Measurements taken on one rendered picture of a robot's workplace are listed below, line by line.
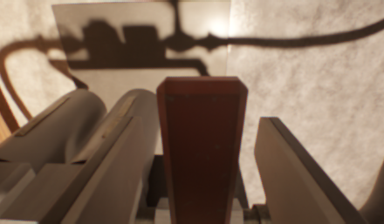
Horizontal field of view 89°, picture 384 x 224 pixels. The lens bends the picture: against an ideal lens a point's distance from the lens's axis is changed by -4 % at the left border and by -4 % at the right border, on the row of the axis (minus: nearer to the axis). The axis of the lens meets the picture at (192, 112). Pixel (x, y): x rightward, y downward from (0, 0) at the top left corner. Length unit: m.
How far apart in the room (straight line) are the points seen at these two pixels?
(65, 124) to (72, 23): 0.36
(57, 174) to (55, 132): 0.09
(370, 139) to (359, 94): 0.19
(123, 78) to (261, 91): 0.38
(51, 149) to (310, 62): 0.58
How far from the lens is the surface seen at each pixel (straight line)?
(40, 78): 0.71
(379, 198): 0.24
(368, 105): 0.78
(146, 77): 0.57
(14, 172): 0.22
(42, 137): 0.26
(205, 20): 0.52
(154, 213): 0.18
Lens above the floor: 0.52
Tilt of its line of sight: 60 degrees down
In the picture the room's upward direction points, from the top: 177 degrees counter-clockwise
